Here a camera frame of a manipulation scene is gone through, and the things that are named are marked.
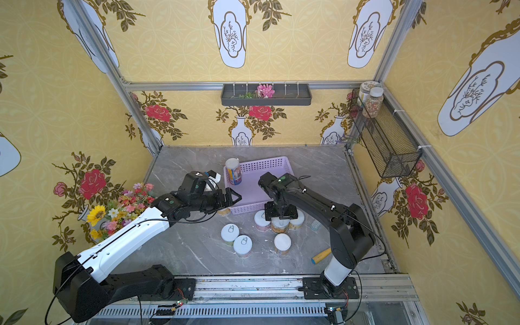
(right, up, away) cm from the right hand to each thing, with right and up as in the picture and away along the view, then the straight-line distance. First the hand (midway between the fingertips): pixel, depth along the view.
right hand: (280, 214), depth 84 cm
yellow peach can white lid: (-1, -3, -5) cm, 6 cm away
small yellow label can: (-25, -1, +7) cm, 26 cm away
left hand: (-21, +8, -6) cm, 23 cm away
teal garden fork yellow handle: (+15, -15, -5) cm, 22 cm away
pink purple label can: (-15, -11, -6) cm, 19 cm away
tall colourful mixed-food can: (-21, +18, +11) cm, 30 cm away
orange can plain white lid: (0, -10, -6) cm, 12 cm away
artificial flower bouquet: (-60, +4, -8) cm, 61 cm away
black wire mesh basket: (+44, +32, 0) cm, 55 cm away
